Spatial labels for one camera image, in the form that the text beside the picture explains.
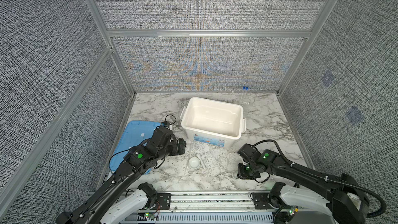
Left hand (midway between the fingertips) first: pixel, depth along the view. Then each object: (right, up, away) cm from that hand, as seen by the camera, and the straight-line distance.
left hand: (179, 144), depth 73 cm
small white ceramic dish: (+27, -17, +6) cm, 33 cm away
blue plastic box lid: (-30, +2, +25) cm, 39 cm away
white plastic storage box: (+18, +7, +27) cm, 33 cm away
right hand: (+30, -18, +6) cm, 35 cm away
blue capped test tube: (+40, +27, +34) cm, 58 cm away
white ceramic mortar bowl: (+7, -12, +11) cm, 18 cm away
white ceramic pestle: (+9, -10, +13) cm, 19 cm away
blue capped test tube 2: (+41, +29, +30) cm, 59 cm away
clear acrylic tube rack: (+42, +24, +37) cm, 61 cm away
